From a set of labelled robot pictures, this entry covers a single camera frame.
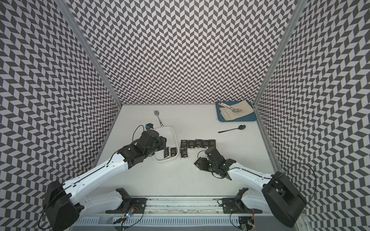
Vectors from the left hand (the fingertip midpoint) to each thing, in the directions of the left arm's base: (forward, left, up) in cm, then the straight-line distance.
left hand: (164, 141), depth 80 cm
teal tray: (+29, -61, -14) cm, 69 cm away
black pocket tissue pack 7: (-1, +1, -13) cm, 13 cm away
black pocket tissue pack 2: (+6, -15, -14) cm, 21 cm away
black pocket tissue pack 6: (0, -10, -15) cm, 18 cm away
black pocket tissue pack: (+6, -10, -14) cm, 18 cm away
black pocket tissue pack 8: (0, -4, -13) cm, 13 cm away
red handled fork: (+36, -48, -14) cm, 62 cm away
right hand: (-9, -20, -15) cm, 27 cm away
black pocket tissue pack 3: (+7, -19, -14) cm, 25 cm away
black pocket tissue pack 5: (+6, -28, -13) cm, 32 cm away
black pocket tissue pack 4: (+6, -24, -14) cm, 28 cm away
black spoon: (+19, -50, -13) cm, 55 cm away
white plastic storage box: (+15, 0, -13) cm, 20 cm away
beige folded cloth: (+32, -43, -15) cm, 56 cm away
